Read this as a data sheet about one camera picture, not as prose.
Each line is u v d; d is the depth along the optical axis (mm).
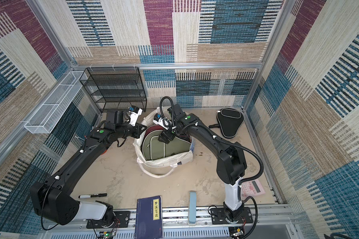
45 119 711
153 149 831
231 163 483
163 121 735
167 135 742
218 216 729
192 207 734
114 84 1062
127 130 659
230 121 1083
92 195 796
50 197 392
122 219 732
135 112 685
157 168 726
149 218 739
